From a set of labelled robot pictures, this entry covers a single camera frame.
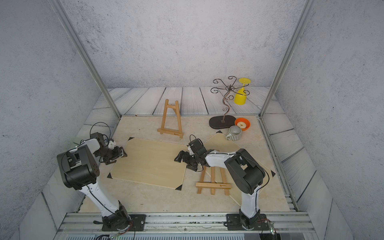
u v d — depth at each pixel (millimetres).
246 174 491
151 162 1149
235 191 822
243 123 1111
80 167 528
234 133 1073
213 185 812
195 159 785
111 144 906
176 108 966
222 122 1147
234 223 725
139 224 726
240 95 919
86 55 867
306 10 708
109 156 829
